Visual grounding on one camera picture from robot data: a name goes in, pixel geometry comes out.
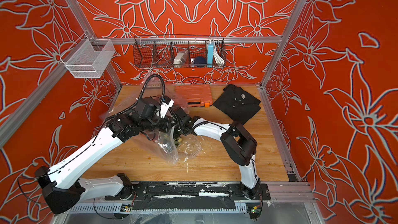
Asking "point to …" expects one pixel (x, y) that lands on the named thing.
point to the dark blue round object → (200, 61)
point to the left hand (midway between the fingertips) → (177, 121)
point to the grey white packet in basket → (180, 58)
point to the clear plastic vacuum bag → (175, 148)
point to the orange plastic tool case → (196, 95)
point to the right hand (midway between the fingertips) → (164, 133)
